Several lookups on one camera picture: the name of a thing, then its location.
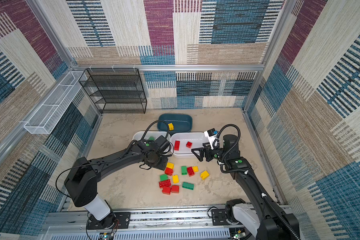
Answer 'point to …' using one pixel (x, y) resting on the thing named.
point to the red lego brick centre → (169, 171)
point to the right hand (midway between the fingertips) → (198, 149)
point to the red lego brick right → (190, 171)
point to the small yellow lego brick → (195, 169)
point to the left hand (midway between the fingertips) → (163, 163)
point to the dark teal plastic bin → (182, 122)
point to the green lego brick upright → (184, 170)
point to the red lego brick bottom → (166, 190)
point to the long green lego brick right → (188, 185)
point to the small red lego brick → (189, 144)
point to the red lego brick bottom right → (175, 189)
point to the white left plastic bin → (137, 135)
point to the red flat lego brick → (164, 183)
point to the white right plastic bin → (182, 143)
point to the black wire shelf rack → (115, 90)
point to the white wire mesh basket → (47, 117)
